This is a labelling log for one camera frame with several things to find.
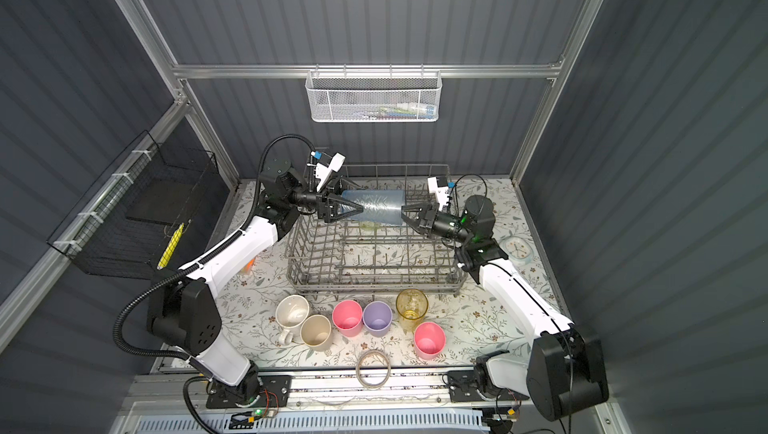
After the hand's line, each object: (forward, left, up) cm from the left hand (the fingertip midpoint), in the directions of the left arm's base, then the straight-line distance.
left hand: (367, 203), depth 67 cm
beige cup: (-16, +16, -35) cm, 42 cm away
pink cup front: (-20, -15, -35) cm, 43 cm away
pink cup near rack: (-13, +8, -33) cm, 36 cm away
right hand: (-2, -7, -3) cm, 8 cm away
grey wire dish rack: (+6, +7, -34) cm, 36 cm away
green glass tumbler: (+22, +1, -37) cm, 43 cm away
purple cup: (-14, -1, -34) cm, 37 cm away
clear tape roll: (-26, +4, -35) cm, 43 cm away
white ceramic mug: (-11, +24, -34) cm, 43 cm away
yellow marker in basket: (-4, +47, -8) cm, 47 cm away
